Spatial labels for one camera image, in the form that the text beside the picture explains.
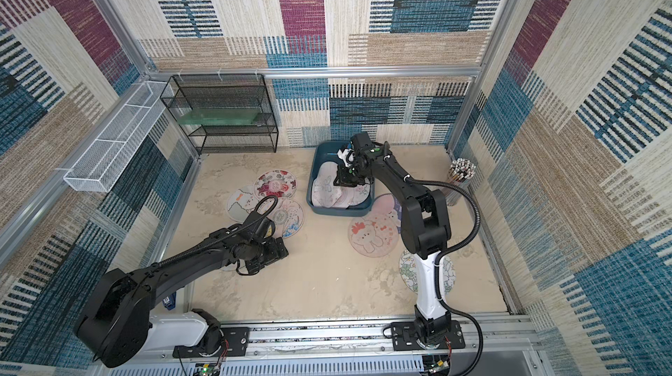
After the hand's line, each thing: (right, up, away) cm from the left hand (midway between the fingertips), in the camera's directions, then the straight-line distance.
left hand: (282, 257), depth 86 cm
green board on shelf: (-25, +47, +8) cm, 54 cm away
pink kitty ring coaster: (+24, +19, +17) cm, 35 cm away
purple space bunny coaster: (+36, +16, +17) cm, 43 cm away
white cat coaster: (-19, +16, +17) cm, 30 cm away
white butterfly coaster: (+13, +20, +11) cm, 26 cm away
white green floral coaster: (+41, -5, -1) cm, 41 cm away
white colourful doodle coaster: (-1, +11, +13) cm, 17 cm away
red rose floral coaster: (-8, +23, +23) cm, 33 cm away
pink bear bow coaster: (+31, +6, +8) cm, 33 cm away
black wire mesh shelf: (-24, +59, +15) cm, 65 cm away
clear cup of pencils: (+59, +27, +3) cm, 65 cm away
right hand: (+19, +24, +7) cm, 31 cm away
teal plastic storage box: (+13, +36, +30) cm, 49 cm away
